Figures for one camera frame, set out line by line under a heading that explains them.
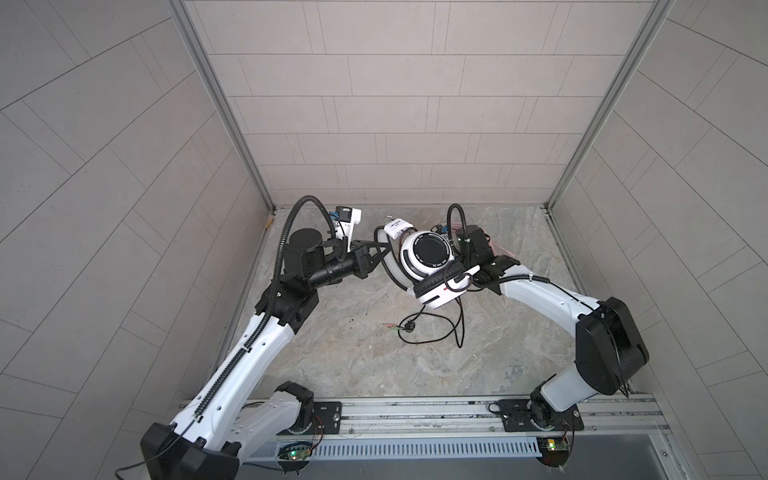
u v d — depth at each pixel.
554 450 0.68
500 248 1.08
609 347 0.44
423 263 0.48
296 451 0.64
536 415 0.64
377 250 0.62
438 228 0.75
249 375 0.41
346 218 0.57
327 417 0.71
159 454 0.35
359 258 0.55
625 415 0.74
